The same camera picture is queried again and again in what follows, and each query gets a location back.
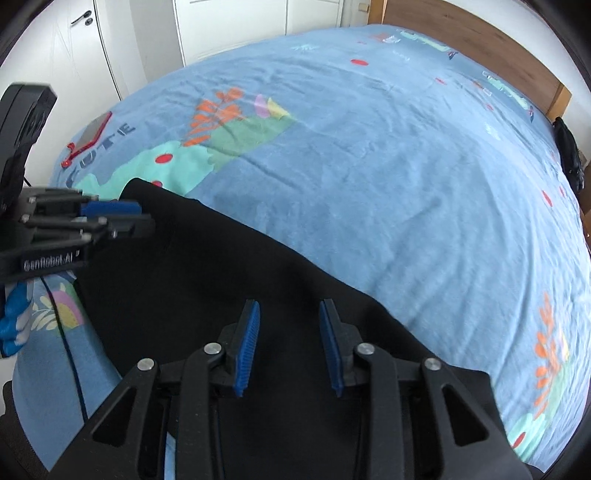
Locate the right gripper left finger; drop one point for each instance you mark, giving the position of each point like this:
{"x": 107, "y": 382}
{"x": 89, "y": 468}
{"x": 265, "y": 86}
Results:
{"x": 239, "y": 342}

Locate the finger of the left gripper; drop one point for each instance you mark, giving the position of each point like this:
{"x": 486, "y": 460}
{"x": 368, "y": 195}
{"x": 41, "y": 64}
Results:
{"x": 98, "y": 208}
{"x": 121, "y": 227}

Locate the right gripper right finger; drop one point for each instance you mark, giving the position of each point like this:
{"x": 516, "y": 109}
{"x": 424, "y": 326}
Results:
{"x": 340, "y": 340}

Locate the black pants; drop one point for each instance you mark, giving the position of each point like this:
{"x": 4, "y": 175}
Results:
{"x": 165, "y": 296}

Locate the blue gloved left hand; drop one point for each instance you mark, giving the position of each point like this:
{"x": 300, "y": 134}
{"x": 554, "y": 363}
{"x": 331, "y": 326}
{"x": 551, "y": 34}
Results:
{"x": 16, "y": 317}

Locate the red framed phone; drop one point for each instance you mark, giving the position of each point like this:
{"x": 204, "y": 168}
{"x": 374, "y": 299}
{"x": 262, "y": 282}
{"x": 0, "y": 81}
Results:
{"x": 89, "y": 137}

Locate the white wardrobe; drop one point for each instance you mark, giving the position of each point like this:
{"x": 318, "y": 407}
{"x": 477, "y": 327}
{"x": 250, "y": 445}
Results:
{"x": 93, "y": 54}

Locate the blue patterned bed sheet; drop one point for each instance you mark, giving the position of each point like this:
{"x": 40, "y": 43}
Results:
{"x": 393, "y": 163}

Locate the black bag on bed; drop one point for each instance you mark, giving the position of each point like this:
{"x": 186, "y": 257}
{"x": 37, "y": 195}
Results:
{"x": 569, "y": 155}

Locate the wooden headboard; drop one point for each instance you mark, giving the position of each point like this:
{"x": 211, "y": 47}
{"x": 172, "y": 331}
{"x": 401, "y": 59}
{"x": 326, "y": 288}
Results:
{"x": 483, "y": 43}

